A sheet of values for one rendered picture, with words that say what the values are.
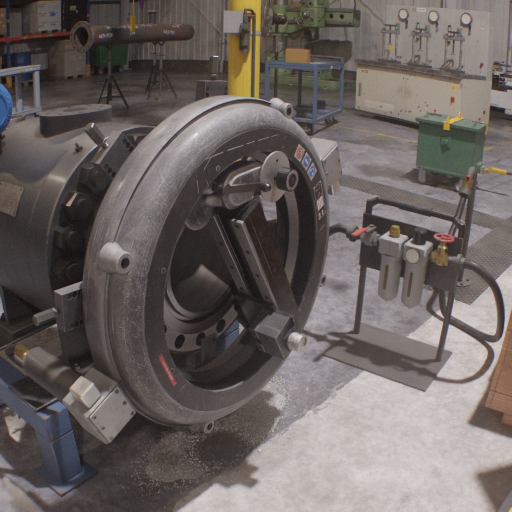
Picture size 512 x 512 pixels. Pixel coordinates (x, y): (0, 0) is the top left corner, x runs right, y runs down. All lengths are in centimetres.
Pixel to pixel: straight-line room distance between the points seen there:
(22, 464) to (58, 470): 18
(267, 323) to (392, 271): 75
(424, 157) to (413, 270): 264
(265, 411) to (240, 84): 348
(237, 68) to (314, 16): 753
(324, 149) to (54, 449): 106
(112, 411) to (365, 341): 130
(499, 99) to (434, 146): 622
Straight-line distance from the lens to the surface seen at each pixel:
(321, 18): 1241
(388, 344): 217
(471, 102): 721
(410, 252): 187
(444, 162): 444
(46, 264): 130
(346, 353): 209
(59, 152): 139
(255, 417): 176
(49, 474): 161
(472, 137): 436
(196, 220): 111
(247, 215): 113
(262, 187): 115
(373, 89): 785
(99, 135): 101
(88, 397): 104
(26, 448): 173
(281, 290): 131
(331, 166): 150
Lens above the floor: 111
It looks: 24 degrees down
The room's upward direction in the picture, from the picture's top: 1 degrees clockwise
